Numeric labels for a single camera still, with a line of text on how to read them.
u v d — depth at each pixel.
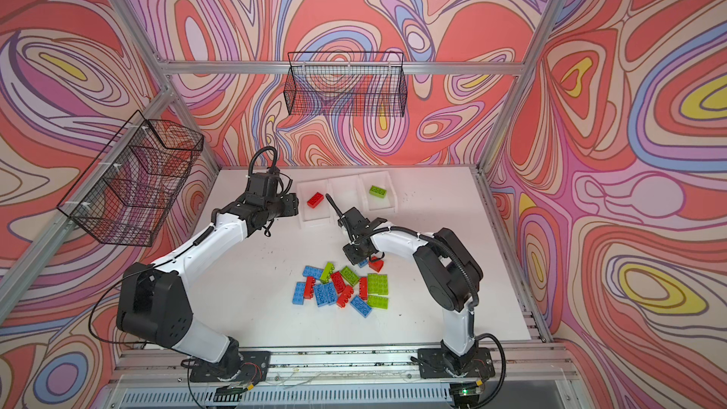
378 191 1.09
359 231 0.71
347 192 1.11
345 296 0.84
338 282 0.87
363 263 0.88
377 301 0.84
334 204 0.78
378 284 0.88
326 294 0.88
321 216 1.02
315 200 1.07
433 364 0.72
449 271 0.50
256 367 0.72
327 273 0.89
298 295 0.84
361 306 0.84
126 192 0.68
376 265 0.91
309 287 0.85
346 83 0.96
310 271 0.89
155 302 0.43
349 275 0.89
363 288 0.84
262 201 0.66
